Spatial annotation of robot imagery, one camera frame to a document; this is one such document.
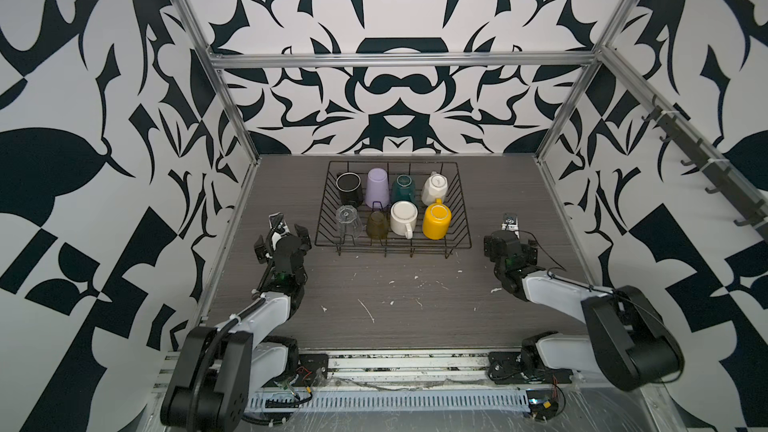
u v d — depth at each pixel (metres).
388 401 0.65
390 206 0.94
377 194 0.97
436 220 0.89
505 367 0.74
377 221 0.90
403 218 0.91
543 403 0.71
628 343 0.43
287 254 0.65
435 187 0.95
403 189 0.95
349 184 0.97
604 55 0.88
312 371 0.73
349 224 0.91
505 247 0.70
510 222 0.79
